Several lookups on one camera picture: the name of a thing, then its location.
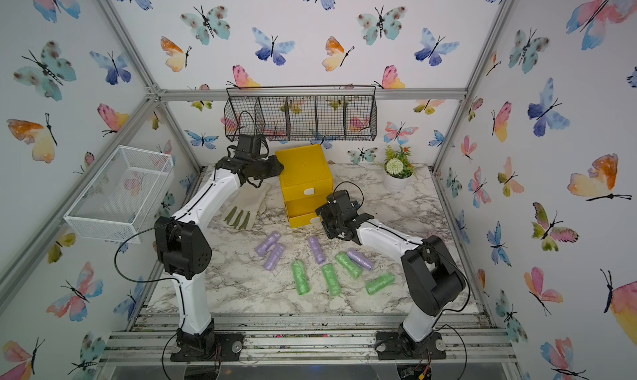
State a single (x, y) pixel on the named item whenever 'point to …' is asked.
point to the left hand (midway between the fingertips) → (285, 164)
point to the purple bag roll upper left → (272, 238)
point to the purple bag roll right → (360, 259)
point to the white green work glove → (242, 211)
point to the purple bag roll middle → (316, 247)
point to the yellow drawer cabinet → (306, 182)
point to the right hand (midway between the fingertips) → (318, 213)
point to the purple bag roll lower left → (274, 256)
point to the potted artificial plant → (398, 168)
